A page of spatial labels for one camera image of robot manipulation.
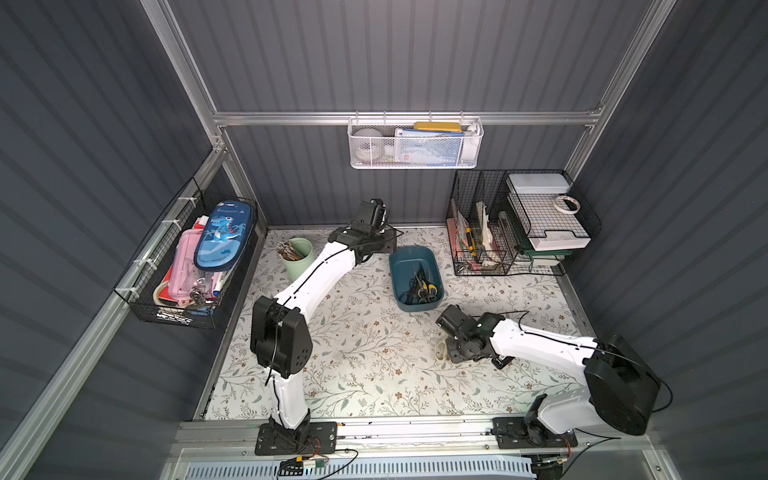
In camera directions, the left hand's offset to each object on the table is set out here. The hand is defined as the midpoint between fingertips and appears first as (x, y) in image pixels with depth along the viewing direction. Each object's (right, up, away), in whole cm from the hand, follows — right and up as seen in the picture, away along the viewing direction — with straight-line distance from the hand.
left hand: (393, 239), depth 87 cm
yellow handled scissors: (+11, -15, +13) cm, 23 cm away
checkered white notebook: (+49, +4, +7) cm, 50 cm away
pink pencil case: (-49, -8, -18) cm, 53 cm away
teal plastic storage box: (+4, -7, +22) cm, 24 cm away
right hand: (+20, -32, -1) cm, 38 cm away
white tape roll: (+58, +10, +12) cm, 61 cm away
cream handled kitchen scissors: (+14, -30, -8) cm, 34 cm away
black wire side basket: (-52, -10, -25) cm, 59 cm away
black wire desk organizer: (+42, +6, +12) cm, 44 cm away
